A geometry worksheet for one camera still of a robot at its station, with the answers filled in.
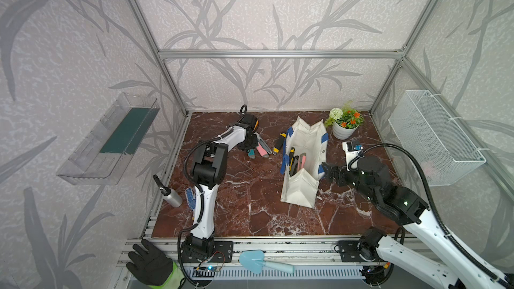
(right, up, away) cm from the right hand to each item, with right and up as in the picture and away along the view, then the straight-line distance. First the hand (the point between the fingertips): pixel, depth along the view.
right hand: (332, 160), depth 71 cm
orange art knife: (-20, 0, +31) cm, 36 cm away
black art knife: (-11, -6, +26) cm, 28 cm away
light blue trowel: (-29, -37, +1) cm, 47 cm away
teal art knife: (-32, -1, +30) cm, 44 cm away
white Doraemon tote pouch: (-10, -12, +9) cm, 18 cm away
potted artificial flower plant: (+15, +15, +28) cm, 35 cm away
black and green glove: (-64, -38, -1) cm, 75 cm away
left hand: (-33, +3, +34) cm, 47 cm away
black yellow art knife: (-12, -3, +28) cm, 30 cm away
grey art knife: (-26, +4, +34) cm, 43 cm away
